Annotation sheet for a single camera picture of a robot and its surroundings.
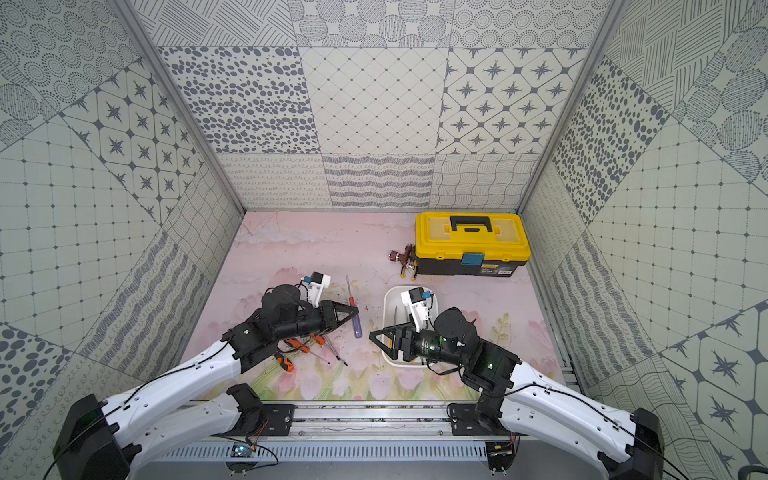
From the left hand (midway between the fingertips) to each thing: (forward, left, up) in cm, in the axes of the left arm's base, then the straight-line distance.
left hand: (358, 306), depth 71 cm
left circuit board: (-27, +28, -23) cm, 46 cm away
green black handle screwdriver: (-2, +11, -22) cm, 24 cm away
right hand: (-8, -5, 0) cm, 9 cm away
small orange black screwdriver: (-8, +22, -20) cm, 30 cm away
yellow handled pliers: (+29, -13, -19) cm, 37 cm away
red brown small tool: (+29, -8, -18) cm, 35 cm away
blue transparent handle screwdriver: (-2, +1, -3) cm, 4 cm away
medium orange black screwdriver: (-2, +20, -20) cm, 28 cm away
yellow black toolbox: (+25, -32, -5) cm, 41 cm away
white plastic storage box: (+9, -9, -21) cm, 25 cm away
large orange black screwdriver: (0, +14, -21) cm, 25 cm away
